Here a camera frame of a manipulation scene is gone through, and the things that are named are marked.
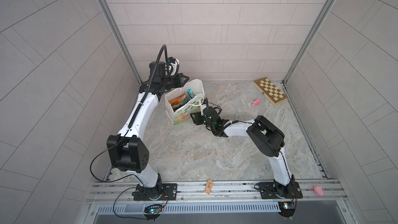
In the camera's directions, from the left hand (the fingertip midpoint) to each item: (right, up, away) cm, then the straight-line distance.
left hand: (192, 75), depth 76 cm
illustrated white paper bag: (0, -17, +6) cm, 18 cm away
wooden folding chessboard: (+53, -9, +30) cm, 62 cm away
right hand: (-1, -22, +16) cm, 27 cm away
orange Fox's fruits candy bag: (-11, -14, +12) cm, 22 cm away
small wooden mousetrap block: (+8, -53, -4) cm, 54 cm away
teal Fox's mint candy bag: (-3, -9, +17) cm, 19 cm away
